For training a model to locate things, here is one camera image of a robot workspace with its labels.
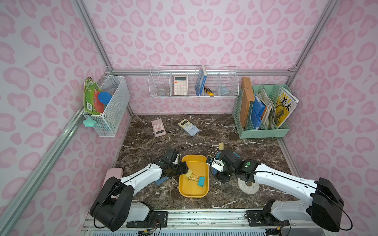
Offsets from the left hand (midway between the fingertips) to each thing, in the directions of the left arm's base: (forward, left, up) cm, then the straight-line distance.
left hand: (183, 167), depth 88 cm
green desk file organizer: (+46, -58, +19) cm, 76 cm away
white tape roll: (-12, -38, -2) cm, 40 cm away
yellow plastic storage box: (-9, -7, -2) cm, 12 cm away
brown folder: (+30, -37, +30) cm, 56 cm away
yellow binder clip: (-4, -3, -1) cm, 6 cm away
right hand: (-3, -19, +6) cm, 21 cm away
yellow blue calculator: (+32, -3, -2) cm, 32 cm away
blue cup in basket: (+46, -27, +21) cm, 57 cm away
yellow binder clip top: (+15, -25, -1) cm, 29 cm away
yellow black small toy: (+39, -16, +25) cm, 49 cm away
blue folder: (+33, -49, +15) cm, 61 cm away
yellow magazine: (+36, -68, +17) cm, 78 cm away
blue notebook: (-8, +12, -1) cm, 15 cm away
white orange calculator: (+42, +2, +28) cm, 50 cm away
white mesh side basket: (+10, +36, +29) cm, 47 cm away
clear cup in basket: (+40, +14, +25) cm, 49 cm away
